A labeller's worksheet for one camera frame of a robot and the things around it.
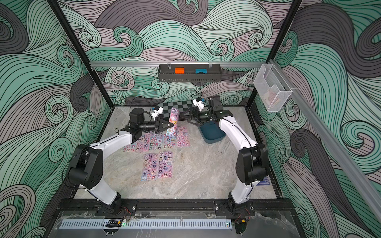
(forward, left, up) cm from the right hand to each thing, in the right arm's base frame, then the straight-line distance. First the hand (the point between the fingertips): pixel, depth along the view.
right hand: (185, 118), depth 80 cm
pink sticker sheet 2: (-17, +13, -25) cm, 32 cm away
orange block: (+33, +3, +10) cm, 34 cm away
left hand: (-4, +6, 0) cm, 7 cm away
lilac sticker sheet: (+1, +6, -1) cm, 6 cm away
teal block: (+33, -13, +9) cm, 37 cm away
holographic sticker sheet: (+3, +11, -25) cm, 27 cm away
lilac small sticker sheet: (0, +20, -24) cm, 31 cm away
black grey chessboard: (+30, +3, -21) cm, 37 cm away
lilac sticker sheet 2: (-20, +21, -24) cm, 38 cm away
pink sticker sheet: (+4, +2, -24) cm, 25 cm away
